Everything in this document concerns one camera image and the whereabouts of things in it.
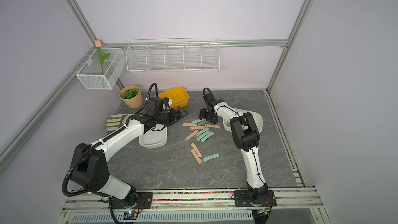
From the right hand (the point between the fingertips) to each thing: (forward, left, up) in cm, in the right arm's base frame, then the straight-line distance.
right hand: (203, 118), depth 102 cm
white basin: (-14, +28, 0) cm, 32 cm away
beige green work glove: (-1, +58, -1) cm, 58 cm away
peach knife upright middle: (-12, +8, -2) cm, 14 cm away
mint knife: (-10, +1, -1) cm, 10 cm away
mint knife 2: (-12, +1, -2) cm, 12 cm away
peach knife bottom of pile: (-26, +4, -1) cm, 26 cm away
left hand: (-10, +10, +16) cm, 22 cm away
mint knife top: (-2, +3, -1) cm, 4 cm away
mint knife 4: (-26, -4, -1) cm, 26 cm away
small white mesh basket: (+30, +62, +20) cm, 72 cm away
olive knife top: (-3, +1, -2) cm, 3 cm away
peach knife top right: (-6, -7, 0) cm, 9 cm away
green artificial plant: (+13, +49, +10) cm, 52 cm away
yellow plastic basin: (+21, +19, -1) cm, 28 cm away
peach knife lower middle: (-19, +6, -2) cm, 20 cm away
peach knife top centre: (-6, +6, -2) cm, 9 cm away
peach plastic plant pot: (+10, +47, +5) cm, 48 cm away
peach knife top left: (-4, +9, -2) cm, 10 cm away
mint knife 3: (-15, 0, -1) cm, 15 cm away
